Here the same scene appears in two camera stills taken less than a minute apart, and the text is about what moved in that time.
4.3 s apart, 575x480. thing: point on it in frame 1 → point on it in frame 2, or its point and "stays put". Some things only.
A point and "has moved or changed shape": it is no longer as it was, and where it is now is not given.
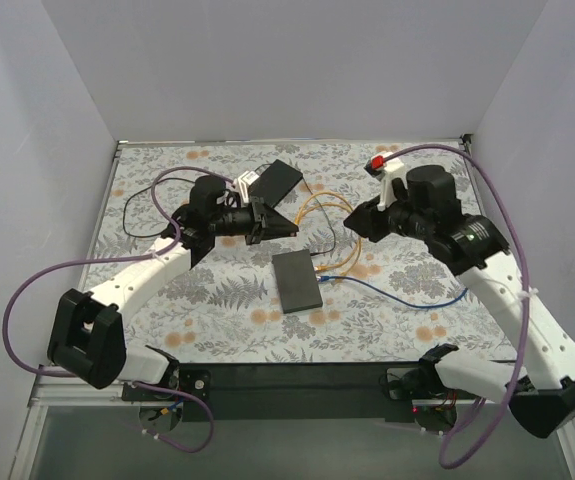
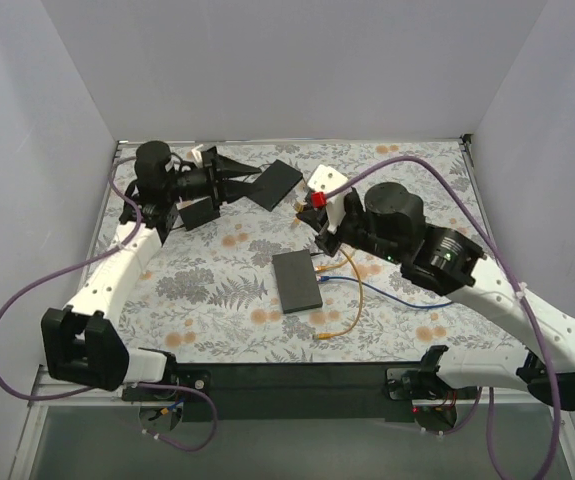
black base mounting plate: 290,393 stays put
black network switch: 297,281 stays put
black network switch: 274,182 stays put
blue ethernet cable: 394,297 stays put
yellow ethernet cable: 324,197 has moved or changed shape
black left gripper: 257,221 → 215,175
